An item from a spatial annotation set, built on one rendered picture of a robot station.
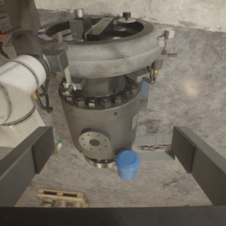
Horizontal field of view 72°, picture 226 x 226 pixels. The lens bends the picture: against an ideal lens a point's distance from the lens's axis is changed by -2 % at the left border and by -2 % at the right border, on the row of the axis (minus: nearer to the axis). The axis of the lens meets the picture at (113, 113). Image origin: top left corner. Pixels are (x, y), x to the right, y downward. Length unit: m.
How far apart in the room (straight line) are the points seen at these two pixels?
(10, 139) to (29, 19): 1.51
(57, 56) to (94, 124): 0.61
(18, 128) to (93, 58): 0.40
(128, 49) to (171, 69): 1.12
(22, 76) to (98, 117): 0.63
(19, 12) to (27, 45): 1.43
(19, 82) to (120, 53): 0.43
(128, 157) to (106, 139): 0.20
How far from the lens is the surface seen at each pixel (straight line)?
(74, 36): 0.84
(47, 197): 4.94
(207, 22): 1.72
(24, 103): 0.39
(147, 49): 0.77
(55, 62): 0.48
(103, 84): 0.96
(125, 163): 1.09
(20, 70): 0.40
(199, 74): 1.89
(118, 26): 1.12
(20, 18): 1.89
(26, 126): 0.41
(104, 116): 0.94
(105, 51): 0.67
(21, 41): 0.46
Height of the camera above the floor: 1.57
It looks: 49 degrees down
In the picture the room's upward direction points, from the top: 171 degrees counter-clockwise
